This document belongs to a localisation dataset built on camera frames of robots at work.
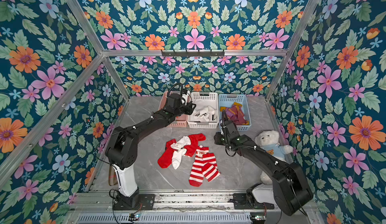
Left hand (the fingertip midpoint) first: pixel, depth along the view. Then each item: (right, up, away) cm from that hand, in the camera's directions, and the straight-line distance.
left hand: (195, 102), depth 91 cm
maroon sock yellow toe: (+26, -7, +11) cm, 29 cm away
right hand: (+14, -19, -4) cm, 24 cm away
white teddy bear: (+43, -22, -5) cm, 49 cm away
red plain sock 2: (-18, -34, -2) cm, 39 cm away
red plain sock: (-3, -29, 0) cm, 29 cm away
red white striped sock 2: (+9, -37, -7) cm, 39 cm away
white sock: (+10, -8, +14) cm, 19 cm away
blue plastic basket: (+23, +3, +24) cm, 34 cm away
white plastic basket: (+4, +3, +25) cm, 26 cm away
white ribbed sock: (-11, -32, -2) cm, 34 cm away
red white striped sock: (+1, -42, -10) cm, 43 cm away
